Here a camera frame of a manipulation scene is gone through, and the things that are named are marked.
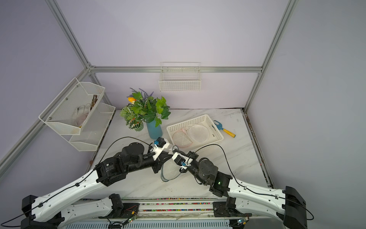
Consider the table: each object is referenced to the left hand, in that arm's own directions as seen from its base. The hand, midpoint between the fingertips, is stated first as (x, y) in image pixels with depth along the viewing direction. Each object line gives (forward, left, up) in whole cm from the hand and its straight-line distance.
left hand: (169, 156), depth 65 cm
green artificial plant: (+27, +16, +6) cm, 32 cm away
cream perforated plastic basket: (+29, -29, -24) cm, 47 cm away
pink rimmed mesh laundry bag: (+25, -4, -23) cm, 34 cm away
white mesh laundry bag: (-5, -1, -4) cm, 6 cm away
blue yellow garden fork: (+36, -33, -23) cm, 54 cm away
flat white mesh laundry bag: (+30, -17, -23) cm, 41 cm away
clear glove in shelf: (+24, +52, +4) cm, 58 cm away
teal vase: (+30, +15, -22) cm, 41 cm away
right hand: (+4, -4, -1) cm, 6 cm away
